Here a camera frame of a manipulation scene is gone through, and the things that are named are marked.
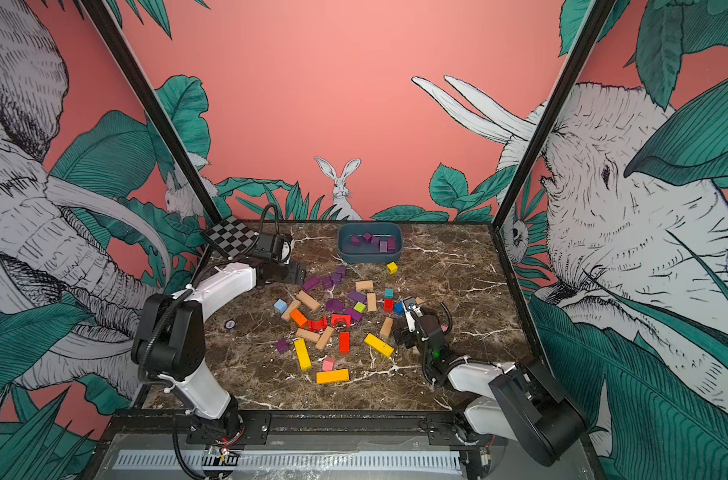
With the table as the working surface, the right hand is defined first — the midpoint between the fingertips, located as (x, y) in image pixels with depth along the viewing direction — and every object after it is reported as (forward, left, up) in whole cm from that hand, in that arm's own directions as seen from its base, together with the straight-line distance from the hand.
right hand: (405, 310), depth 90 cm
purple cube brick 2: (+19, +22, -5) cm, 30 cm away
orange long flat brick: (-18, +21, -6) cm, 29 cm away
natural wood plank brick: (+5, +11, -5) cm, 13 cm away
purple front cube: (-10, +37, -4) cm, 39 cm away
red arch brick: (-1, +18, -4) cm, 18 cm away
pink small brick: (-15, +23, -4) cm, 28 cm away
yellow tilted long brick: (-9, +8, -5) cm, 13 cm away
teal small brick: (+9, +5, -5) cm, 11 cm away
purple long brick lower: (0, +15, -5) cm, 16 cm away
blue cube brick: (+2, +2, -3) cm, 4 cm away
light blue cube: (+3, +40, -3) cm, 40 cm away
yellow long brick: (-12, +30, -5) cm, 33 cm away
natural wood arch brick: (+11, +13, -4) cm, 18 cm away
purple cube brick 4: (+12, +26, -4) cm, 29 cm away
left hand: (+13, +36, +5) cm, 38 cm away
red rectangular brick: (-8, +19, -6) cm, 21 cm away
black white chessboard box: (+32, +65, -1) cm, 72 cm away
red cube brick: (+4, +5, -4) cm, 7 cm away
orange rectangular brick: (-1, +33, -4) cm, 34 cm away
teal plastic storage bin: (+26, +13, -5) cm, 30 cm away
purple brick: (+29, +4, -3) cm, 30 cm away
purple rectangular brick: (+13, +33, -6) cm, 36 cm away
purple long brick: (+8, +16, -5) cm, 18 cm away
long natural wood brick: (+6, +32, -5) cm, 33 cm away
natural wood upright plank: (-1, +38, -4) cm, 38 cm away
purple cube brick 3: (+14, +23, -3) cm, 27 cm away
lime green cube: (+3, +15, -4) cm, 16 cm away
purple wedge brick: (+4, +23, -4) cm, 24 cm away
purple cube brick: (+33, +13, -4) cm, 36 cm away
